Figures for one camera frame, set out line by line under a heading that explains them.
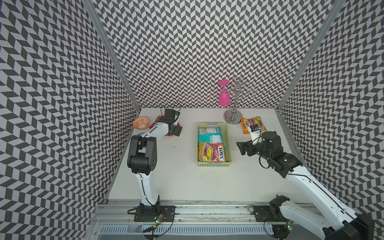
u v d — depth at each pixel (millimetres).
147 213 667
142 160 525
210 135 940
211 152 875
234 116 1116
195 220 722
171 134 1007
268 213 727
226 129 998
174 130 900
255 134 657
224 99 1051
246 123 1061
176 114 934
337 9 676
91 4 711
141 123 1081
